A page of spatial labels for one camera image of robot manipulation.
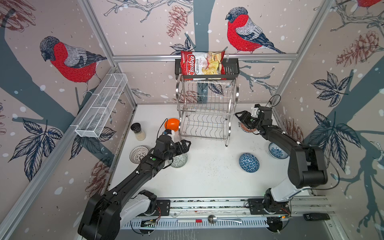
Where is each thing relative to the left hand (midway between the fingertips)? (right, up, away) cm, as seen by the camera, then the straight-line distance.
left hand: (185, 144), depth 81 cm
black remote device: (+59, -30, -13) cm, 68 cm away
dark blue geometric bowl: (+38, -13, +7) cm, 40 cm away
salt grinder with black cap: (-32, +9, +12) cm, 36 cm away
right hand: (+30, +15, +10) cm, 35 cm away
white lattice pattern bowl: (-31, -7, +10) cm, 33 cm away
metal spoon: (+14, -33, -12) cm, 38 cm away
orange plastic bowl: (-11, +10, +24) cm, 29 cm away
